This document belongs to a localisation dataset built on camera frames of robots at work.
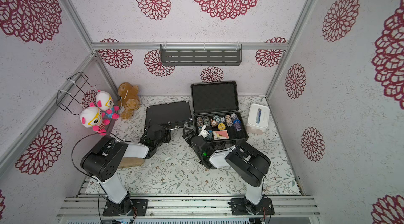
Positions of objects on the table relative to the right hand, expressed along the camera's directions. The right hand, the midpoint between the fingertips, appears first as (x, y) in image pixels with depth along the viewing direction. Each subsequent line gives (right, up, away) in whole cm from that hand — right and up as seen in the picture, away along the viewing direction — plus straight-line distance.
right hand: (184, 130), depth 88 cm
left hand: (-7, +3, +8) cm, 11 cm away
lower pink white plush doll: (-49, +8, -4) cm, 50 cm away
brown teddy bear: (-36, +19, +11) cm, 42 cm away
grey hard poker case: (+19, +15, +16) cm, 29 cm away
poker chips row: (+22, +4, +15) cm, 27 cm away
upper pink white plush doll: (-47, +16, +5) cm, 50 cm away
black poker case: (-9, +9, +14) cm, 19 cm away
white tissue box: (+46, +6, +11) cm, 47 cm away
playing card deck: (+22, -4, +9) cm, 24 cm away
